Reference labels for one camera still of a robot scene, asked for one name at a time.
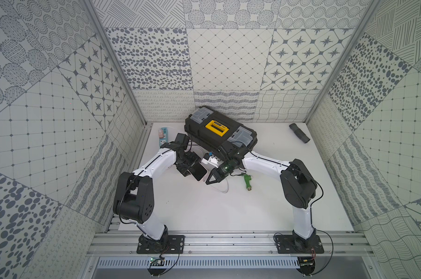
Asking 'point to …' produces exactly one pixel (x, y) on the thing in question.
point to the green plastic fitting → (247, 179)
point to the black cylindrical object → (300, 133)
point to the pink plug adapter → (160, 133)
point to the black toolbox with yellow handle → (219, 133)
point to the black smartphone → (197, 171)
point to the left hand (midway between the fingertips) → (194, 162)
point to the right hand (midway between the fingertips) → (209, 182)
